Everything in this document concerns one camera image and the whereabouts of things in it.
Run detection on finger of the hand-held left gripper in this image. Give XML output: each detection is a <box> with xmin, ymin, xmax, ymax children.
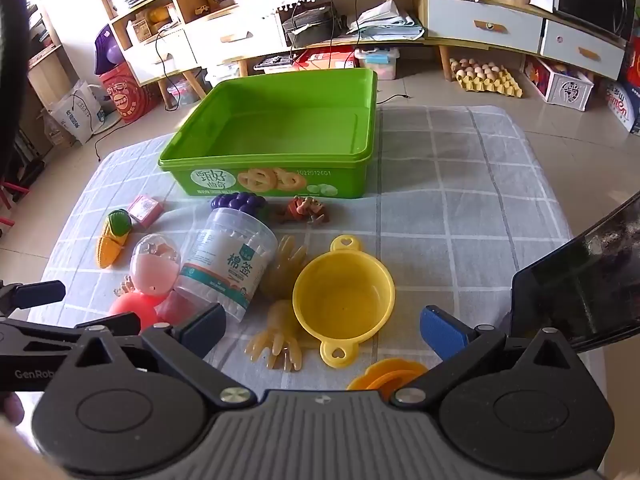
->
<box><xmin>0</xmin><ymin>280</ymin><xmax>66</xmax><ymax>318</ymax></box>
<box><xmin>0</xmin><ymin>312</ymin><xmax>142</xmax><ymax>357</ymax></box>

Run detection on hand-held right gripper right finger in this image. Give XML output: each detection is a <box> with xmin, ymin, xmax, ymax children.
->
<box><xmin>390</xmin><ymin>305</ymin><xmax>576</xmax><ymax>408</ymax></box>

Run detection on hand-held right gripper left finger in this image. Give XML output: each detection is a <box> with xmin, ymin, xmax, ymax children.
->
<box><xmin>72</xmin><ymin>302</ymin><xmax>258</xmax><ymax>408</ymax></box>

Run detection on coral pink ball toy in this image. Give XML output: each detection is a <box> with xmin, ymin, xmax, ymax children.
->
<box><xmin>107</xmin><ymin>294</ymin><xmax>160</xmax><ymax>332</ymax></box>

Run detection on clear cotton swab jar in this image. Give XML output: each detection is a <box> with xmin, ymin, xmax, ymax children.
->
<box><xmin>172</xmin><ymin>207</ymin><xmax>279</xmax><ymax>323</ymax></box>

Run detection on pink egg capsule toy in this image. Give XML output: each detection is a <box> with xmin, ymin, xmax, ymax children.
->
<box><xmin>129</xmin><ymin>233</ymin><xmax>181</xmax><ymax>306</ymax></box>

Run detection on orange flower toy lid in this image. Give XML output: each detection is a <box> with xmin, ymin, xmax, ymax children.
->
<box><xmin>346</xmin><ymin>357</ymin><xmax>430</xmax><ymax>392</ymax></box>

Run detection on translucent rubber toy hand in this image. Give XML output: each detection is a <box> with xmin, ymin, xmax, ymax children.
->
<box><xmin>259</xmin><ymin>235</ymin><xmax>310</xmax><ymax>303</ymax></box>
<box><xmin>244</xmin><ymin>300</ymin><xmax>307</xmax><ymax>372</ymax></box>

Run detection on yellow toy pot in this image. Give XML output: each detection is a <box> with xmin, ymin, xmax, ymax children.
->
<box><xmin>292</xmin><ymin>235</ymin><xmax>397</xmax><ymax>370</ymax></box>

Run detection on green plastic box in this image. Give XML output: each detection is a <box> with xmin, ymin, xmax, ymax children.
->
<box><xmin>158</xmin><ymin>69</ymin><xmax>379</xmax><ymax>200</ymax></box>

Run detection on person's left hand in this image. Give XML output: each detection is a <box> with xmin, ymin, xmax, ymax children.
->
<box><xmin>0</xmin><ymin>392</ymin><xmax>25</xmax><ymax>426</ymax></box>

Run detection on yellow toy corn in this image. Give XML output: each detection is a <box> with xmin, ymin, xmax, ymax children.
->
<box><xmin>95</xmin><ymin>208</ymin><xmax>133</xmax><ymax>269</ymax></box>

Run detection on small pink box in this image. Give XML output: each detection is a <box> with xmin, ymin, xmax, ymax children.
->
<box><xmin>127</xmin><ymin>195</ymin><xmax>165</xmax><ymax>224</ymax></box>

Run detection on grey checked blanket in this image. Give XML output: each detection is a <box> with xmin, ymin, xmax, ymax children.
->
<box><xmin>27</xmin><ymin>105</ymin><xmax>576</xmax><ymax>391</ymax></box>

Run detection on purple toy grapes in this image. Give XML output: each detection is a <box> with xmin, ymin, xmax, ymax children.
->
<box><xmin>210</xmin><ymin>191</ymin><xmax>267</xmax><ymax>221</ymax></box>

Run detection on black tablet screen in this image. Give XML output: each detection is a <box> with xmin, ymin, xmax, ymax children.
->
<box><xmin>507</xmin><ymin>192</ymin><xmax>640</xmax><ymax>353</ymax></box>

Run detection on brown toy figure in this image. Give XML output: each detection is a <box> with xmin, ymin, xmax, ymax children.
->
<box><xmin>272</xmin><ymin>196</ymin><xmax>332</xmax><ymax>226</ymax></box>

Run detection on white shopping bag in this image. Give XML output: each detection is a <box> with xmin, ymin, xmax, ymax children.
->
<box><xmin>47</xmin><ymin>80</ymin><xmax>103</xmax><ymax>146</ymax></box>

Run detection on red printed bucket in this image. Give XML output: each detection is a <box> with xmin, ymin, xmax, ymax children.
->
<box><xmin>98</xmin><ymin>62</ymin><xmax>158</xmax><ymax>126</ymax></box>

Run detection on purple plastic basket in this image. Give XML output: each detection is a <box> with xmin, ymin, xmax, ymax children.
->
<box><xmin>94</xmin><ymin>25</ymin><xmax>126</xmax><ymax>73</ymax></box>

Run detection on egg tray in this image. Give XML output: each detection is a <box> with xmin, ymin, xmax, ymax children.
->
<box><xmin>448</xmin><ymin>56</ymin><xmax>523</xmax><ymax>98</ymax></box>

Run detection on white plastic crate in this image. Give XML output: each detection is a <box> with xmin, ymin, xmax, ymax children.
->
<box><xmin>525</xmin><ymin>55</ymin><xmax>596</xmax><ymax>111</ymax></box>

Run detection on clear storage box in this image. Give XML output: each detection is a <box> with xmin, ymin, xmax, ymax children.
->
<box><xmin>354</xmin><ymin>46</ymin><xmax>401</xmax><ymax>81</ymax></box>

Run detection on small cardboard box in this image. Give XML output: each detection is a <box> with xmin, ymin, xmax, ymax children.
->
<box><xmin>127</xmin><ymin>17</ymin><xmax>153</xmax><ymax>43</ymax></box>

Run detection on blue printed carton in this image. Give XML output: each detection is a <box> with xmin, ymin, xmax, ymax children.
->
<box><xmin>602</xmin><ymin>80</ymin><xmax>640</xmax><ymax>133</ymax></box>

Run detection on wooden shelf cabinet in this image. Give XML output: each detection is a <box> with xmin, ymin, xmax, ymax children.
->
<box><xmin>97</xmin><ymin>0</ymin><xmax>286</xmax><ymax>101</ymax></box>

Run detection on wooden drawer cabinet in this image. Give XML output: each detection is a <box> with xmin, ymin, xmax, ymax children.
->
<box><xmin>280</xmin><ymin>0</ymin><xmax>631</xmax><ymax>83</ymax></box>

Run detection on folded white cloths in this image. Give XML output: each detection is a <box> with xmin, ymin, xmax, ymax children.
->
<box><xmin>347</xmin><ymin>0</ymin><xmax>426</xmax><ymax>41</ymax></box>

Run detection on black device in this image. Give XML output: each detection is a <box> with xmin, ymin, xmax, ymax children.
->
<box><xmin>282</xmin><ymin>10</ymin><xmax>348</xmax><ymax>48</ymax></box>

